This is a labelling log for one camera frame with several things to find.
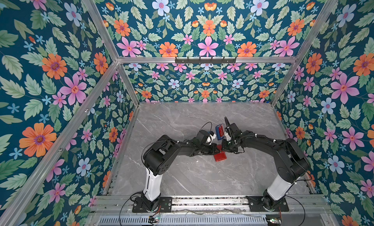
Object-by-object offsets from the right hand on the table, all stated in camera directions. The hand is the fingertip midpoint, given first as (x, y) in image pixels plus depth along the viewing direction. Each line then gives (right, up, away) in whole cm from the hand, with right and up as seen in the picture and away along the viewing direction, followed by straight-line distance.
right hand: (224, 146), depth 93 cm
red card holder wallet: (-2, -5, -3) cm, 6 cm away
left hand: (-2, -2, -4) cm, 5 cm away
